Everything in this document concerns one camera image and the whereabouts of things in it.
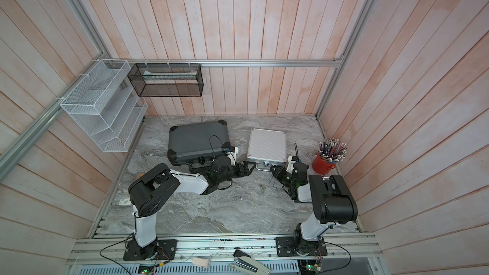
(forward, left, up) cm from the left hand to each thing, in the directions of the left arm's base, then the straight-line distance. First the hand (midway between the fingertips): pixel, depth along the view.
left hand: (251, 167), depth 90 cm
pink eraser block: (-37, +20, -5) cm, 43 cm away
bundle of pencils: (+5, -37, +9) cm, 38 cm away
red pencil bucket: (0, -33, +1) cm, 34 cm away
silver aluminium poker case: (+14, -9, -3) cm, 17 cm away
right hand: (+3, -11, -5) cm, 12 cm away
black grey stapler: (-37, +4, -4) cm, 37 cm away
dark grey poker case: (+13, +28, +1) cm, 31 cm away
